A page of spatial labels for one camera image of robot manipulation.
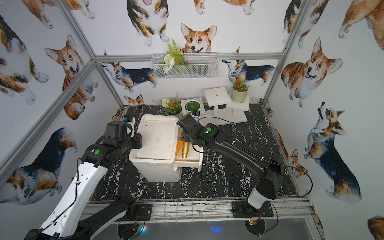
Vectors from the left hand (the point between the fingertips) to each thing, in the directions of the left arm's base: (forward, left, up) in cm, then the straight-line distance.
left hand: (141, 133), depth 73 cm
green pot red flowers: (+32, -54, -2) cm, 63 cm away
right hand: (0, -19, -1) cm, 19 cm away
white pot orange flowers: (+26, -11, -10) cm, 30 cm away
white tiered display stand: (+30, -41, -14) cm, 52 cm away
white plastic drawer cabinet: (-14, -9, -1) cm, 16 cm away
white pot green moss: (+23, -24, -4) cm, 33 cm away
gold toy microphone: (-8, -21, -3) cm, 23 cm away
